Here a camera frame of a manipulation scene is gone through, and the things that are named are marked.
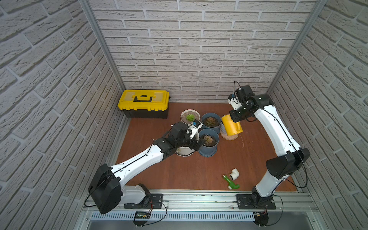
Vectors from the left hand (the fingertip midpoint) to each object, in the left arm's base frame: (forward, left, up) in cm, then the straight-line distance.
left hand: (195, 130), depth 79 cm
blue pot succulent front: (+2, -11, -12) cm, 16 cm away
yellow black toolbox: (+25, +35, -5) cm, 43 cm away
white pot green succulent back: (+17, +4, -8) cm, 19 cm away
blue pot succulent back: (+15, -12, -10) cm, 22 cm away
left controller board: (-37, +28, -24) cm, 53 cm away
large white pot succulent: (-5, +6, -15) cm, 17 cm away
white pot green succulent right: (+8, -19, -11) cm, 23 cm away
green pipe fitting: (-25, -21, -19) cm, 37 cm away
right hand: (+6, -23, +5) cm, 24 cm away
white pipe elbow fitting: (-19, -23, -18) cm, 35 cm away
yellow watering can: (+1, -21, +1) cm, 21 cm away
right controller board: (-40, -32, -19) cm, 54 cm away
